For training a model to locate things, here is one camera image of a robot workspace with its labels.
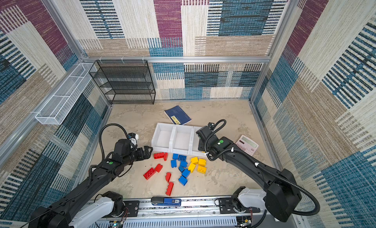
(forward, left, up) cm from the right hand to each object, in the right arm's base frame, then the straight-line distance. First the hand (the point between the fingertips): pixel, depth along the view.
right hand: (204, 145), depth 82 cm
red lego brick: (-13, +21, -11) cm, 27 cm away
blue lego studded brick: (-2, +13, -11) cm, 17 cm away
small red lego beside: (-1, +23, -10) cm, 25 cm away
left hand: (+1, +33, -2) cm, 33 cm away
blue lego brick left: (-5, +18, -11) cm, 22 cm away
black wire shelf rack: (+50, +54, +7) cm, 74 cm away
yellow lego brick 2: (-6, +1, -9) cm, 11 cm away
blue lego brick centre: (-6, +12, -12) cm, 18 cm away
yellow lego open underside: (-9, +1, -12) cm, 15 cm away
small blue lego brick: (-9, +14, -10) cm, 19 cm away
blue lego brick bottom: (-15, +13, -10) cm, 22 cm away
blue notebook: (+30, +17, -10) cm, 36 cm away
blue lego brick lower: (-11, +11, -10) cm, 19 cm away
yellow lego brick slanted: (-8, +8, -10) cm, 15 cm away
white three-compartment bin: (+11, +17, -10) cm, 22 cm away
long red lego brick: (-11, +32, -12) cm, 35 cm away
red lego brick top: (-1, +27, -9) cm, 28 cm away
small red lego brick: (-7, +27, -12) cm, 30 cm away
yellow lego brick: (-4, +6, -10) cm, 13 cm away
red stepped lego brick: (-19, +20, -11) cm, 30 cm away
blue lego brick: (-1, +17, -11) cm, 20 cm away
